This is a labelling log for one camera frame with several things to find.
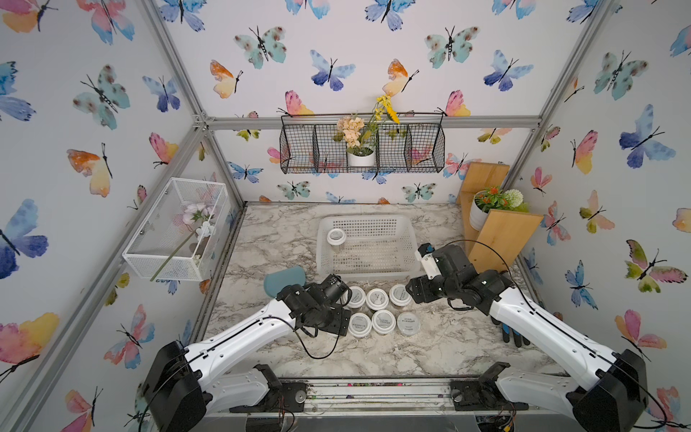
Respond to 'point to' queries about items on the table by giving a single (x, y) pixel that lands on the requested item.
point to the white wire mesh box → (175, 238)
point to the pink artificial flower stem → (194, 211)
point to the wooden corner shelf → (503, 236)
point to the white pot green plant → (493, 198)
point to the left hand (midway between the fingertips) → (340, 321)
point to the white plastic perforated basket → (377, 246)
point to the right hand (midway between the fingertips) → (418, 282)
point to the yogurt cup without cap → (408, 323)
